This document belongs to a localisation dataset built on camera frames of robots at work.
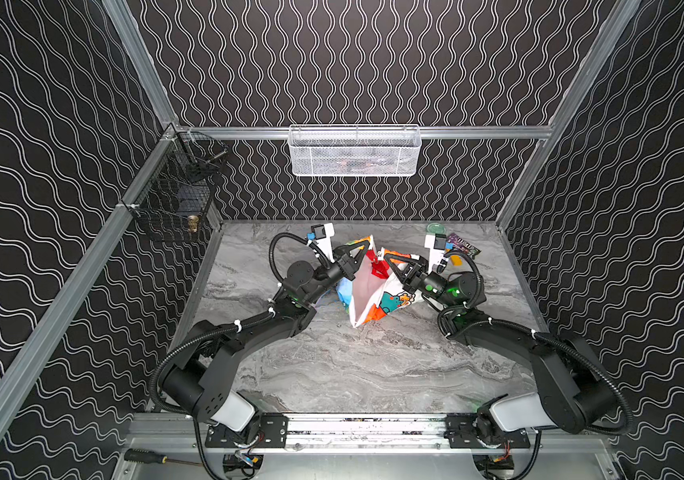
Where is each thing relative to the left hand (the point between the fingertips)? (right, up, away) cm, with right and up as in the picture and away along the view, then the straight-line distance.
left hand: (378, 244), depth 70 cm
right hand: (+2, -3, +2) cm, 4 cm away
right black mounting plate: (+21, -46, +4) cm, 51 cm away
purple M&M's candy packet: (+36, +1, +42) cm, 56 cm away
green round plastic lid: (+28, +8, +48) cm, 56 cm away
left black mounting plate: (-25, -46, +4) cm, 53 cm away
